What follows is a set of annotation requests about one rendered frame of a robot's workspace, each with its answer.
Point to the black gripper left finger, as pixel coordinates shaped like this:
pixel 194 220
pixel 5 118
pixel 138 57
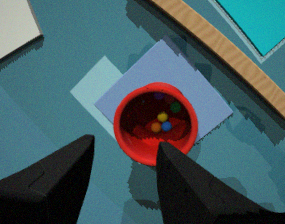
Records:
pixel 50 191

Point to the tan wooden plank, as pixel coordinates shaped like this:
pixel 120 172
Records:
pixel 222 48

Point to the white square block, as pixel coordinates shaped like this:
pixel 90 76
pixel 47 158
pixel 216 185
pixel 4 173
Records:
pixel 18 26

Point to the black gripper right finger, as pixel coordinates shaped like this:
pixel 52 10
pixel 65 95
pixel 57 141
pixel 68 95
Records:
pixel 188 194

